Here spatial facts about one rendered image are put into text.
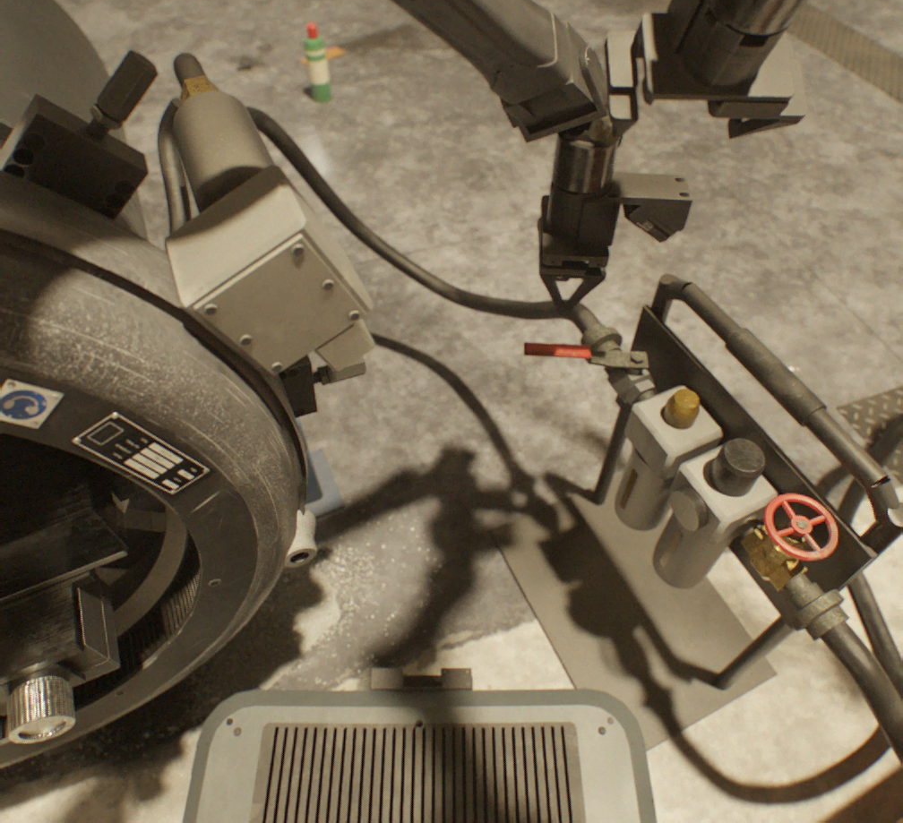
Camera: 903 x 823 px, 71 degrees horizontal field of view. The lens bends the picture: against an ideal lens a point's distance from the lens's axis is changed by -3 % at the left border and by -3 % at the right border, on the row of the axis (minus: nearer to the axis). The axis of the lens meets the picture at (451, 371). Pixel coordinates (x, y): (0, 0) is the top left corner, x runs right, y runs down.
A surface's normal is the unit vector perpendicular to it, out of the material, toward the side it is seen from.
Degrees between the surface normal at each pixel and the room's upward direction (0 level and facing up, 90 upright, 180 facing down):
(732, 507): 0
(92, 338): 69
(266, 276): 90
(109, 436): 90
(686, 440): 0
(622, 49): 30
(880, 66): 0
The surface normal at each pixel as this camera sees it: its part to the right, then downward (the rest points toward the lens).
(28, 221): 0.66, -0.67
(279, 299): 0.42, 0.69
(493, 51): 0.06, 0.99
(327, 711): 0.00, -0.65
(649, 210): -0.07, 0.76
